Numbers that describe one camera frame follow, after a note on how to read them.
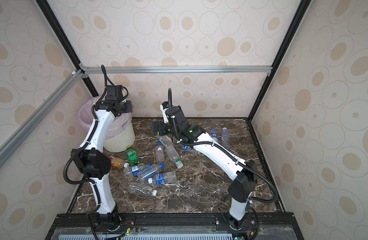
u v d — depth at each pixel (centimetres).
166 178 84
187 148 98
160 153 98
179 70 89
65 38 78
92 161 51
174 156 94
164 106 64
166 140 106
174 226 73
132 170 87
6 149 53
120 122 81
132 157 97
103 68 67
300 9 69
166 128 64
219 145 50
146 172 87
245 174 43
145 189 83
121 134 88
